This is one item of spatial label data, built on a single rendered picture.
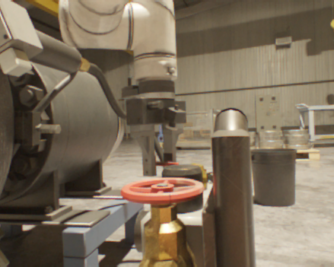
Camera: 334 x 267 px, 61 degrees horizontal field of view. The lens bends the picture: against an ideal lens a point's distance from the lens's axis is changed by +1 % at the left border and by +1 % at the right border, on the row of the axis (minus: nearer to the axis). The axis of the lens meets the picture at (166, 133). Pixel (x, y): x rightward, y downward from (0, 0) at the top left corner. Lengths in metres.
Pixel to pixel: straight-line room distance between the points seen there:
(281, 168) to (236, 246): 1.82
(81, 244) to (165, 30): 0.68
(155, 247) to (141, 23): 0.42
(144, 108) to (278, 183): 1.58
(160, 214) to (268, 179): 1.79
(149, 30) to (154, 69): 0.07
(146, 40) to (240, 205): 0.43
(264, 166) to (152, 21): 1.57
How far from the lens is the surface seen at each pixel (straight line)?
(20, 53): 0.66
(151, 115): 0.53
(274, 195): 2.03
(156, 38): 0.56
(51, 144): 0.99
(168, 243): 0.24
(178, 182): 0.27
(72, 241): 0.98
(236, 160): 0.18
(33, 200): 1.15
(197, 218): 0.30
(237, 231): 0.19
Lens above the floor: 0.55
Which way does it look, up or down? 1 degrees down
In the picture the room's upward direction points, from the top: 3 degrees counter-clockwise
